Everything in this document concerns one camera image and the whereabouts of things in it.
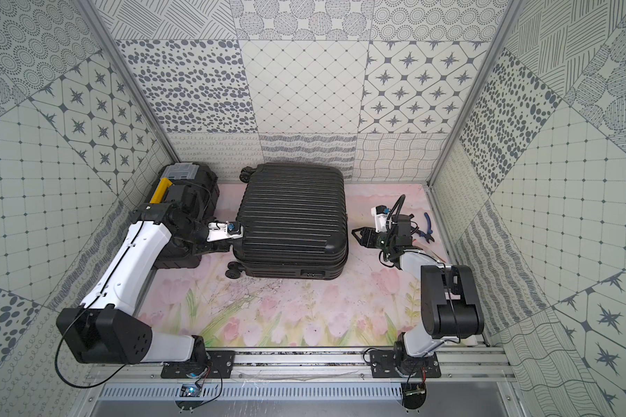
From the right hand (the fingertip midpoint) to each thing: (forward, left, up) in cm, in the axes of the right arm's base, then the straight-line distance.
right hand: (357, 234), depth 92 cm
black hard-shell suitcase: (-6, +21, +15) cm, 26 cm away
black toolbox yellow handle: (+18, +64, +9) cm, 67 cm away
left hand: (-9, +41, +12) cm, 44 cm away
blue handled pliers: (+7, -30, -10) cm, 33 cm away
